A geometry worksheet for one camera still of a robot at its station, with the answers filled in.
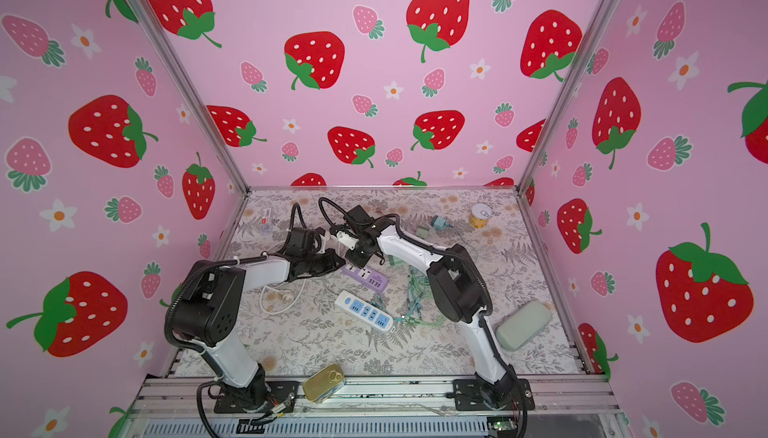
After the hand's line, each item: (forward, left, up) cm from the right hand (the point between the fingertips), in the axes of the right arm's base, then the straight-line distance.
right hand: (353, 254), depth 94 cm
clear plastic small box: (+14, +38, -4) cm, 41 cm away
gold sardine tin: (-37, 0, -3) cm, 37 cm away
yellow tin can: (+23, -42, -2) cm, 48 cm away
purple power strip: (-5, -5, -3) cm, 8 cm away
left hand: (-1, +3, -3) cm, 4 cm away
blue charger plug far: (+20, -28, -4) cm, 34 cm away
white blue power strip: (-16, -6, -4) cm, 18 cm away
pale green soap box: (-17, -50, -2) cm, 53 cm away
